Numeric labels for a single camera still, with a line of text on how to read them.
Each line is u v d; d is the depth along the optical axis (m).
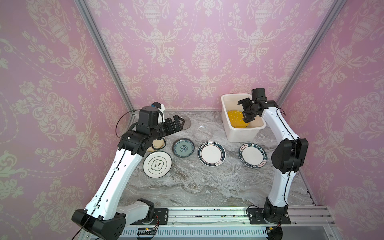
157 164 0.92
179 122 0.60
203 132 1.09
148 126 0.48
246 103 0.85
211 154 0.98
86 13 0.72
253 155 0.93
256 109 0.69
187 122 1.15
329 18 0.72
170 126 0.59
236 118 1.13
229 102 1.08
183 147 1.00
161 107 0.62
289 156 0.53
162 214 0.75
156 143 1.01
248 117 0.85
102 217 0.36
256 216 0.73
